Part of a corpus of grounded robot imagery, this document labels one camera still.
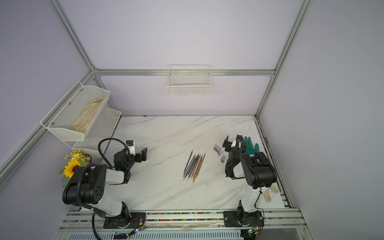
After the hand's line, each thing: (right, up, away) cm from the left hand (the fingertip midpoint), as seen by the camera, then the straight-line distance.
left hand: (139, 149), depth 95 cm
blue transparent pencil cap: (+52, 0, +6) cm, 52 cm away
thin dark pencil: (+32, -9, 0) cm, 33 cm away
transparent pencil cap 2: (+55, -7, +1) cm, 55 cm away
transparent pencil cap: (+54, -6, +3) cm, 55 cm away
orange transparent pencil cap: (+54, -2, +5) cm, 54 cm away
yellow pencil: (+40, -10, -2) cm, 41 cm away
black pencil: (+34, -11, -2) cm, 35 cm away
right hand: (+62, +6, 0) cm, 63 cm away
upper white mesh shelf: (-30, +21, -15) cm, 39 cm away
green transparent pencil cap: (+51, 0, +6) cm, 51 cm away
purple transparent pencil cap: (+53, -1, +6) cm, 53 cm away
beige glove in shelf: (-22, +17, -18) cm, 34 cm away
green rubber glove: (+75, -1, +5) cm, 75 cm away
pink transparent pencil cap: (+50, +1, +7) cm, 50 cm away
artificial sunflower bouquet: (-18, 0, -27) cm, 33 cm away
